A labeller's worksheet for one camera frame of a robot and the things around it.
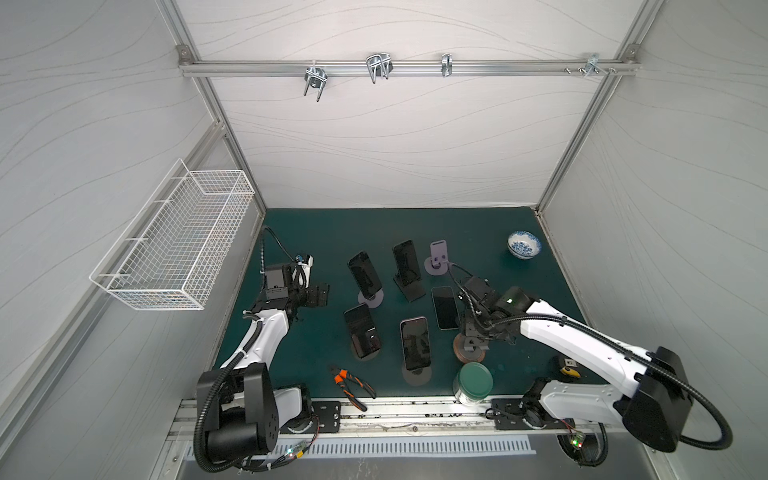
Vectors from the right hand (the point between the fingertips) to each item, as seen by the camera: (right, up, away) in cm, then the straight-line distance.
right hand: (477, 320), depth 80 cm
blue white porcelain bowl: (+25, +20, +27) cm, 42 cm away
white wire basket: (-75, +20, -12) cm, 79 cm away
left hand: (-47, +10, +9) cm, 48 cm away
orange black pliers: (-37, -15, -1) cm, 40 cm away
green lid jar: (-4, -12, -10) cm, 16 cm away
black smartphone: (-19, +14, +12) cm, 26 cm away
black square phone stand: (-17, +6, +18) cm, 25 cm away
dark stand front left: (-31, -10, 0) cm, 32 cm away
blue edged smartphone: (-7, 0, +13) cm, 14 cm away
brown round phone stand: (-2, -10, +1) cm, 11 cm away
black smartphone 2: (-32, +13, +8) cm, 36 cm away
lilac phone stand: (-8, +14, +18) cm, 24 cm away
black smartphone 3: (-31, -1, -5) cm, 31 cm away
